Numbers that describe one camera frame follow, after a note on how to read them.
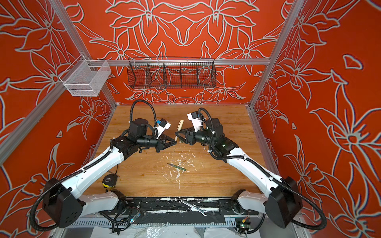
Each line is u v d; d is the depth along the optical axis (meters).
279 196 0.38
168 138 0.69
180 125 0.68
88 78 0.93
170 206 0.74
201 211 0.72
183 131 0.65
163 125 0.64
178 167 0.87
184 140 0.64
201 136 0.62
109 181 0.78
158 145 0.64
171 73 0.99
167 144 0.69
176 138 0.70
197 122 0.63
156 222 0.70
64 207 0.38
